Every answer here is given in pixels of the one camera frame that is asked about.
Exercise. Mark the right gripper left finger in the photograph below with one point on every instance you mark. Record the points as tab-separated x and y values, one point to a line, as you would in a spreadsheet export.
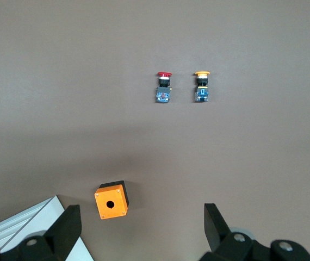
68	225

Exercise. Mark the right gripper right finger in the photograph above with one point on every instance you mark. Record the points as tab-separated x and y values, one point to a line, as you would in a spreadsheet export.
214	228

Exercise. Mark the white drawer cabinet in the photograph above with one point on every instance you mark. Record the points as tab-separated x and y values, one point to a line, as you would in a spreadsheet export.
35	214

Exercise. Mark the yellow push button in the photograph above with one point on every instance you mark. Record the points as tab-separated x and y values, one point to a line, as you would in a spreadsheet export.
201	91

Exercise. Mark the red push button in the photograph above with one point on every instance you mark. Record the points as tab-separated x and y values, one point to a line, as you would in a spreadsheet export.
163	91

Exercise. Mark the brown table mat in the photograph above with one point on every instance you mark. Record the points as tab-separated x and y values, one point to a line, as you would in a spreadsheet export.
62	81

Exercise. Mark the orange button enclosure box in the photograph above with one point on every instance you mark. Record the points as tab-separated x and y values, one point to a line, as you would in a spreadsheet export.
111	204

